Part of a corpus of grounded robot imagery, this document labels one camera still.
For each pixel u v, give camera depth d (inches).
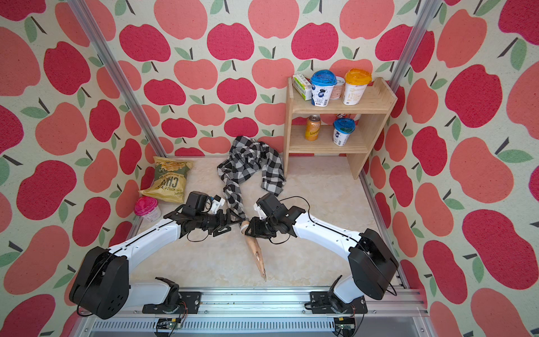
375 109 31.0
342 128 35.4
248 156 42.8
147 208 34.7
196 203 27.1
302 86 32.5
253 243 28.9
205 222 28.7
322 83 29.1
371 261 16.5
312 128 36.9
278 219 24.5
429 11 27.3
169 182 39.8
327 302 29.0
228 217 29.7
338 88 31.6
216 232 32.1
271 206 25.1
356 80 29.1
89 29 28.8
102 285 16.3
